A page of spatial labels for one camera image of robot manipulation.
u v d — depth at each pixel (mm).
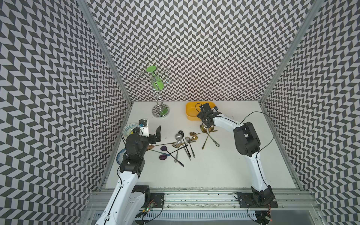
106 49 885
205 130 1009
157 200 723
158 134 693
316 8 676
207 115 818
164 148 914
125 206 428
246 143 587
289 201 754
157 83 943
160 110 1125
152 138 677
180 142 937
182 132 991
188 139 968
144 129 633
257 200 652
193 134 963
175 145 909
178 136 936
